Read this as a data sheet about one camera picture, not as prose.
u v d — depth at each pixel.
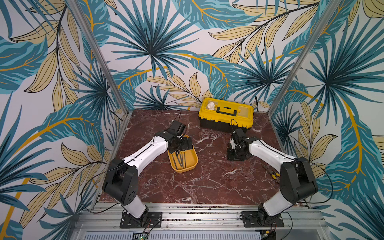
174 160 0.93
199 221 0.75
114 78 0.98
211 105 0.94
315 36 0.78
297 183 0.45
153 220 0.72
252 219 0.73
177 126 0.68
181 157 0.95
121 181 0.43
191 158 0.95
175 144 0.70
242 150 0.67
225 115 0.96
